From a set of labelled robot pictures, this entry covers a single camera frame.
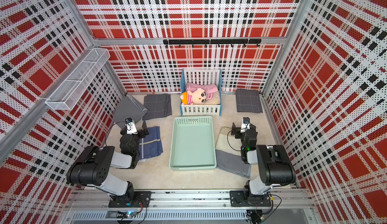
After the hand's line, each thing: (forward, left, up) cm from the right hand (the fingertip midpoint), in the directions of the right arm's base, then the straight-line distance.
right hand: (242, 122), depth 92 cm
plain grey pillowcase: (+20, +81, -8) cm, 83 cm away
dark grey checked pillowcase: (+20, +58, -7) cm, 62 cm away
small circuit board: (-47, +60, -7) cm, 77 cm away
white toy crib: (+40, +21, +4) cm, 45 cm away
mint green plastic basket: (-12, +32, -10) cm, 35 cm away
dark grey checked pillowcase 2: (+25, -11, -9) cm, 29 cm away
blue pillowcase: (-12, +57, -7) cm, 59 cm away
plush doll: (+16, +29, +6) cm, 33 cm away
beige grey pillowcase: (-18, +10, -7) cm, 22 cm away
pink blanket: (+28, +20, +3) cm, 34 cm away
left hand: (-1, +63, +3) cm, 63 cm away
